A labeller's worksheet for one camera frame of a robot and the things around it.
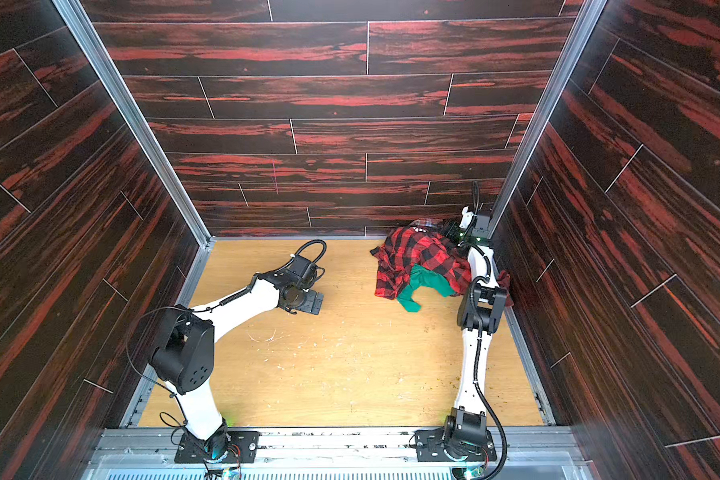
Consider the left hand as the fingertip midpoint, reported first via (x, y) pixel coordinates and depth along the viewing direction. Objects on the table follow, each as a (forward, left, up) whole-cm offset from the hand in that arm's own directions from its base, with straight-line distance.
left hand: (308, 300), depth 94 cm
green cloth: (+12, -39, -3) cm, 41 cm away
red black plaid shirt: (+18, -38, +8) cm, 43 cm away
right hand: (+33, -51, +3) cm, 61 cm away
